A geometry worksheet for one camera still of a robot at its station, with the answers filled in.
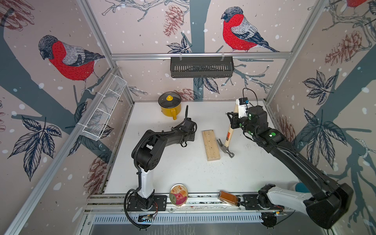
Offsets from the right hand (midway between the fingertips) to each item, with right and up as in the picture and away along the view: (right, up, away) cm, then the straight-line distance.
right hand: (229, 111), depth 75 cm
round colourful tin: (-27, -43, -2) cm, 51 cm away
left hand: (-20, -14, +25) cm, 35 cm away
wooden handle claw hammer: (-1, -20, +7) cm, 22 cm away
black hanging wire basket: (-11, +33, +31) cm, 46 cm away
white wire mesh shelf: (-77, +2, +17) cm, 79 cm away
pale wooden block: (-7, -22, +17) cm, 28 cm away
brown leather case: (-1, -44, -3) cm, 44 cm away
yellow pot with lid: (-37, +7, +33) cm, 50 cm away
